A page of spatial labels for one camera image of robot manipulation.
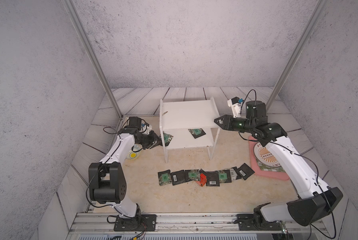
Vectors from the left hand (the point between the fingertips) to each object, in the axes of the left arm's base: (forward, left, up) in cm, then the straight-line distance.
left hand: (163, 140), depth 86 cm
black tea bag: (-16, -28, -16) cm, 36 cm away
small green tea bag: (+5, -20, 0) cm, 20 cm away
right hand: (-3, -27, +19) cm, 33 cm away
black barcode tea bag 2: (-13, -47, -15) cm, 51 cm away
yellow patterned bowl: (-11, +13, +6) cm, 18 cm away
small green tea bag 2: (-15, -34, -15) cm, 40 cm away
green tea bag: (+2, -2, 0) cm, 3 cm away
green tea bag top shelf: (-13, -17, -16) cm, 27 cm away
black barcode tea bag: (-15, -8, -17) cm, 24 cm away
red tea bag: (-17, -22, -16) cm, 32 cm away
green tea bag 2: (-15, 0, -16) cm, 22 cm away
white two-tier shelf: (-2, -14, +16) cm, 22 cm away
